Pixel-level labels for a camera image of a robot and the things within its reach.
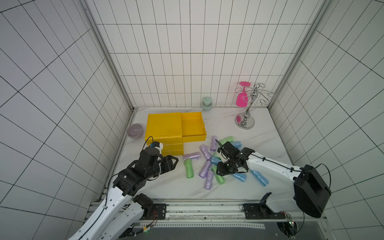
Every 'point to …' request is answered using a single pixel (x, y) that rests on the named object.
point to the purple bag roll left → (195, 155)
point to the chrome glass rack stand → (245, 121)
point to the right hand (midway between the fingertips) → (217, 169)
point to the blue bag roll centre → (215, 160)
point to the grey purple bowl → (134, 131)
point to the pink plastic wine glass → (242, 99)
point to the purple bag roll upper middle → (204, 149)
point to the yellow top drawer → (193, 127)
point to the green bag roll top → (230, 139)
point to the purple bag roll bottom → (208, 181)
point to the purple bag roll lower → (204, 172)
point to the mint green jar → (206, 104)
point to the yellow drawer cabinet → (166, 129)
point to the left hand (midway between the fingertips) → (172, 165)
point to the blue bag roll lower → (241, 176)
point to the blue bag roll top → (237, 144)
